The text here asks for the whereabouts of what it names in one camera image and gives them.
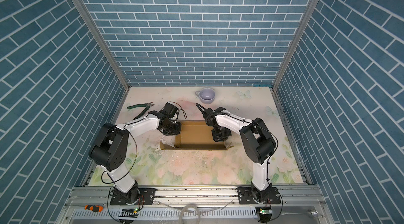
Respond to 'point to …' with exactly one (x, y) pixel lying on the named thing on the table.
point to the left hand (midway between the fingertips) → (184, 132)
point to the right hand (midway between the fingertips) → (223, 140)
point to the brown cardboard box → (196, 135)
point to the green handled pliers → (148, 105)
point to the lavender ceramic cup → (206, 95)
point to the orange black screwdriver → (94, 208)
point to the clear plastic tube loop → (188, 206)
